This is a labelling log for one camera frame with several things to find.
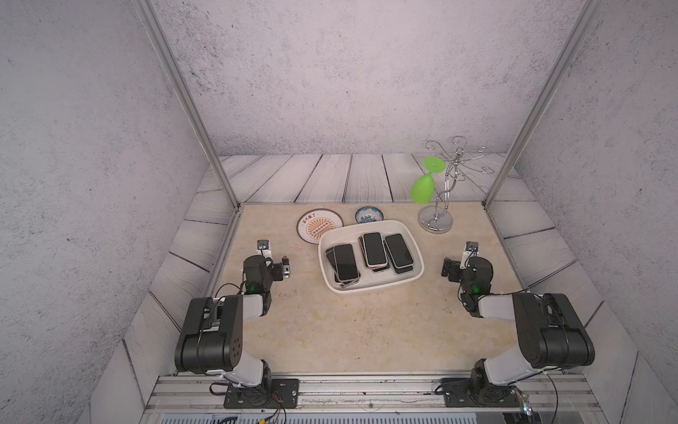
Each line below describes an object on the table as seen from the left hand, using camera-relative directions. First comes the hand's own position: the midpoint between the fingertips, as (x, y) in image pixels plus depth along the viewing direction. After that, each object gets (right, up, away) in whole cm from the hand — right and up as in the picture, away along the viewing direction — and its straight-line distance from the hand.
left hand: (276, 256), depth 94 cm
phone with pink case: (+25, -2, +1) cm, 25 cm away
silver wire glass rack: (+65, +13, +20) cm, 69 cm away
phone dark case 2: (+46, -5, +2) cm, 46 cm away
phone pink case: (+20, 0, +2) cm, 20 cm away
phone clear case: (+45, +1, +8) cm, 46 cm away
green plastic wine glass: (+52, +25, +2) cm, 58 cm away
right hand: (+66, -1, -1) cm, 66 cm away
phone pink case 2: (+36, +2, +7) cm, 36 cm away
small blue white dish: (+34, +16, +19) cm, 42 cm away
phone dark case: (+38, -5, +4) cm, 39 cm away
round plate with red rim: (+10, +11, +20) cm, 25 cm away
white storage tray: (+25, +7, +10) cm, 28 cm away
